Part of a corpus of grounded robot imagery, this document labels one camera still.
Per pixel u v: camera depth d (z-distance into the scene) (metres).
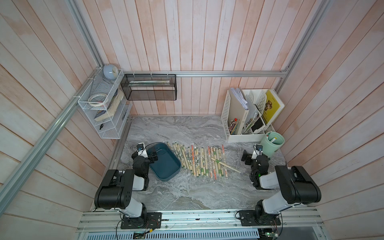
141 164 0.69
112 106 0.80
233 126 0.93
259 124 0.99
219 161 0.94
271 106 0.95
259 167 0.72
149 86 1.03
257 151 0.79
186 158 0.95
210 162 0.94
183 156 0.96
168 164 0.93
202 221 0.75
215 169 0.91
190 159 0.95
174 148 1.01
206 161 0.95
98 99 0.76
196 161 0.94
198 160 0.95
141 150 0.77
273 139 0.93
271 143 0.87
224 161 0.94
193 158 0.96
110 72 0.82
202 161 0.94
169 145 1.03
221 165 0.93
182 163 0.93
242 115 0.84
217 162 0.93
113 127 0.82
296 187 0.45
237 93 0.93
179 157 0.96
